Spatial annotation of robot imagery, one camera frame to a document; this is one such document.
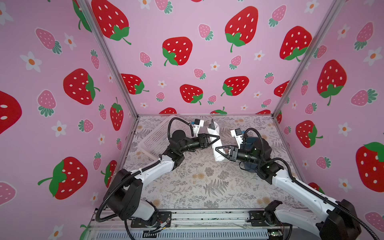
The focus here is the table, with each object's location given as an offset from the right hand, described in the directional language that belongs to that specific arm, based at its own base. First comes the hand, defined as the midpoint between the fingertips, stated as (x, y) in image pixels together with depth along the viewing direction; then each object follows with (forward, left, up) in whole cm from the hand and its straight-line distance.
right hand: (215, 150), depth 67 cm
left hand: (+4, -1, +3) cm, 5 cm away
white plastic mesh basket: (+17, +41, -25) cm, 51 cm away
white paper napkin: (-2, -1, -2) cm, 3 cm away
